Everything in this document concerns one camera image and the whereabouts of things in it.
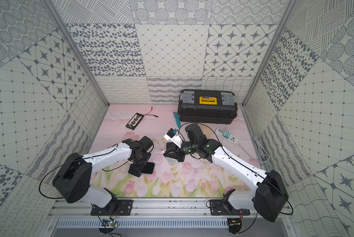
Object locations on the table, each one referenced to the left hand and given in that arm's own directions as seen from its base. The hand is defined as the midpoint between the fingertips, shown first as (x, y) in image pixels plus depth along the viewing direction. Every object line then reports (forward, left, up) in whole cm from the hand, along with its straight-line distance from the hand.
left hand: (147, 161), depth 87 cm
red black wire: (+41, +7, -4) cm, 42 cm away
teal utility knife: (+35, -16, -2) cm, 38 cm away
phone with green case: (-5, -1, 0) cm, 5 cm away
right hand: (-4, -13, +17) cm, 22 cm away
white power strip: (+18, -54, -1) cm, 57 cm away
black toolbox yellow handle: (+33, -37, +13) cm, 51 cm away
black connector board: (+31, +16, -1) cm, 35 cm away
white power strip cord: (+8, -74, -6) cm, 74 cm away
